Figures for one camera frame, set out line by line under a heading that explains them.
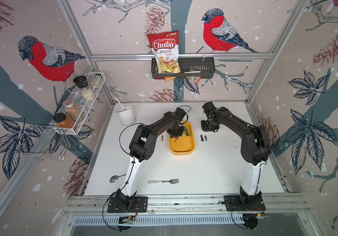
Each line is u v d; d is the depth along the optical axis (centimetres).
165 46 81
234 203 73
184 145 97
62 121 60
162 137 99
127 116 103
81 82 72
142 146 58
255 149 53
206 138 99
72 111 64
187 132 101
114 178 83
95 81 86
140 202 74
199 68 95
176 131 88
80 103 79
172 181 80
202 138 98
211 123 80
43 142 57
